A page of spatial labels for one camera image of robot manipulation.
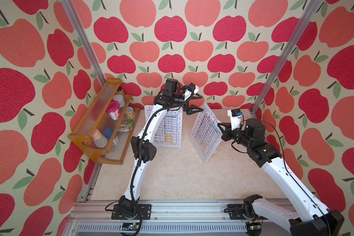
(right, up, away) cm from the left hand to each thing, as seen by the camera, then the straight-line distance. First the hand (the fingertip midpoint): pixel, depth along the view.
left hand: (202, 105), depth 77 cm
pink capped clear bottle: (-56, -19, 0) cm, 59 cm away
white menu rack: (-19, -15, +16) cm, 29 cm away
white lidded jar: (-53, +8, +21) cm, 58 cm away
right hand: (+8, -11, -5) cm, 15 cm away
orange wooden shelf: (-59, -12, +15) cm, 62 cm away
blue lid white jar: (-56, -16, +11) cm, 60 cm away
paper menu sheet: (+3, -15, +7) cm, 17 cm away
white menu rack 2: (+7, -26, +4) cm, 27 cm away
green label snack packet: (-50, -12, +30) cm, 59 cm away
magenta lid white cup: (-53, -1, +11) cm, 54 cm away
